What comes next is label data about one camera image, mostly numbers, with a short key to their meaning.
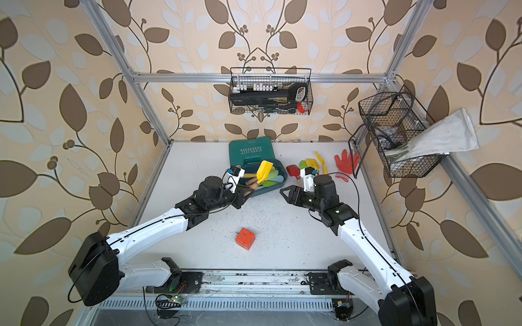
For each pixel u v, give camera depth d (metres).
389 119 0.88
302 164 1.10
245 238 0.80
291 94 0.85
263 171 0.82
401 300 0.38
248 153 1.09
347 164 1.11
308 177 0.71
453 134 0.57
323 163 1.08
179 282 0.68
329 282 0.65
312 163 1.09
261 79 0.91
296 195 0.67
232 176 0.68
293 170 1.05
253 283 0.75
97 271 0.40
